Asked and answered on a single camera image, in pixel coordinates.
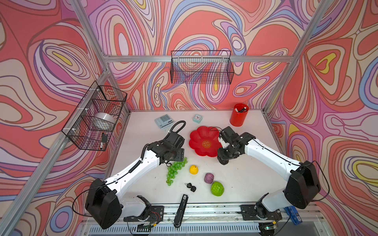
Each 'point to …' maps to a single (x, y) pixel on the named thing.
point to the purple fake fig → (208, 178)
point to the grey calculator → (164, 121)
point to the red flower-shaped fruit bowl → (205, 141)
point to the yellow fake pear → (194, 169)
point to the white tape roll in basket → (106, 116)
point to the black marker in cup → (242, 110)
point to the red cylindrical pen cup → (238, 114)
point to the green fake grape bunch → (172, 170)
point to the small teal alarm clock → (197, 118)
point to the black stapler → (179, 216)
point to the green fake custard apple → (217, 189)
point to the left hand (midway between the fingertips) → (179, 153)
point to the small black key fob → (193, 188)
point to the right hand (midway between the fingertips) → (223, 157)
